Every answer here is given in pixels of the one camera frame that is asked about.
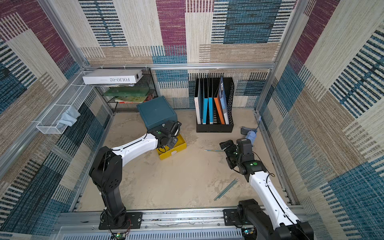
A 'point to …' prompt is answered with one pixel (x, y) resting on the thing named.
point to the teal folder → (208, 96)
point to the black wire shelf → (125, 105)
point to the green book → (127, 92)
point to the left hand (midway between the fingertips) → (170, 137)
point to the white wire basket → (74, 96)
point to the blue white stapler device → (251, 133)
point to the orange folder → (218, 104)
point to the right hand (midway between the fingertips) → (221, 147)
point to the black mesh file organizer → (225, 87)
